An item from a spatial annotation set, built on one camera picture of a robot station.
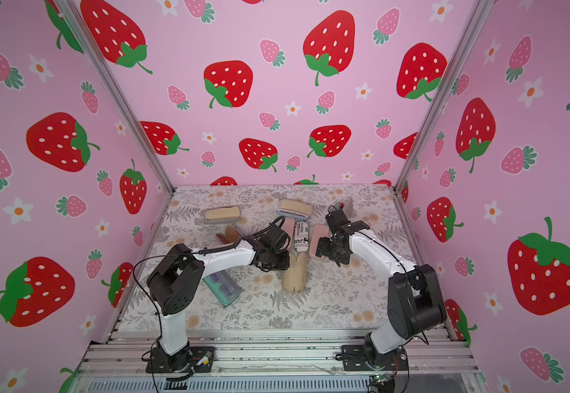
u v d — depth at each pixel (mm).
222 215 1084
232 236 1012
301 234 1007
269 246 734
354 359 731
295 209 1117
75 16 687
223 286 821
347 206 1061
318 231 1041
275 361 747
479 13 689
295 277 904
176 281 505
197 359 726
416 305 439
